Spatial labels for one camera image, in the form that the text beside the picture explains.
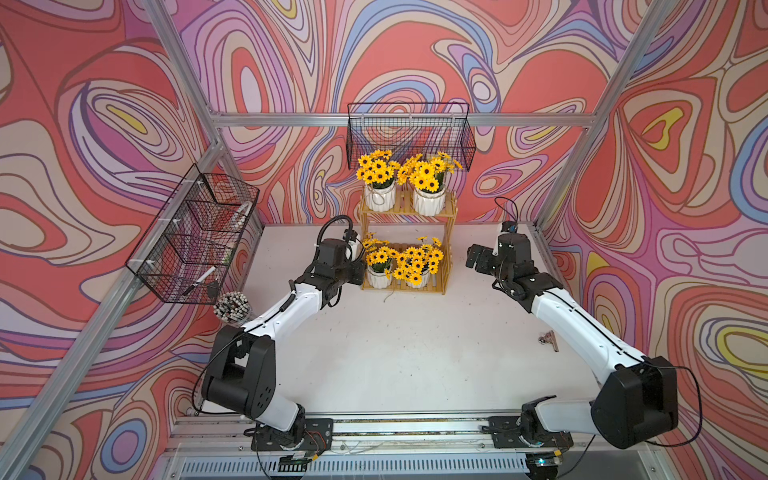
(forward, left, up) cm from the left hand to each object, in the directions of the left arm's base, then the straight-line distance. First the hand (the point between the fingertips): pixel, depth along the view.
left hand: (364, 263), depth 89 cm
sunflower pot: (-1, -4, +2) cm, 5 cm away
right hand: (-2, -34, +4) cm, 35 cm away
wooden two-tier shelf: (+3, -12, +3) cm, 12 cm away
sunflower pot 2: (-2, -15, +2) cm, 15 cm away
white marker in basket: (-13, +40, +10) cm, 43 cm away
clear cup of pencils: (-16, +33, +2) cm, 37 cm away
